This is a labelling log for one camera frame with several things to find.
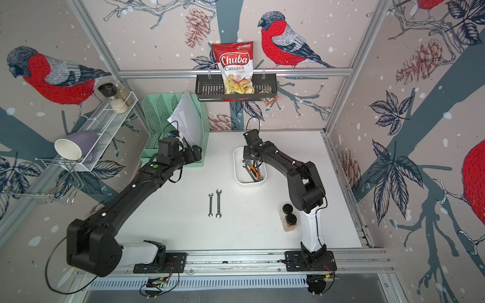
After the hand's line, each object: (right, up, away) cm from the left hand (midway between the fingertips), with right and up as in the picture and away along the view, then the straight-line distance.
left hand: (197, 146), depth 83 cm
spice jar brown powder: (+40, -31, -9) cm, 51 cm away
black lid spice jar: (+40, -27, -5) cm, 48 cm away
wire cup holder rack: (-46, -16, -13) cm, 50 cm away
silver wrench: (+8, -24, +10) cm, 27 cm away
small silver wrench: (+5, -31, +5) cm, 32 cm away
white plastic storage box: (+20, -17, +15) cm, 30 cm away
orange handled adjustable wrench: (+26, -13, +18) cm, 34 cm away
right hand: (+23, -3, +15) cm, 28 cm away
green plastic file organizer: (-27, +21, +18) cm, 38 cm away
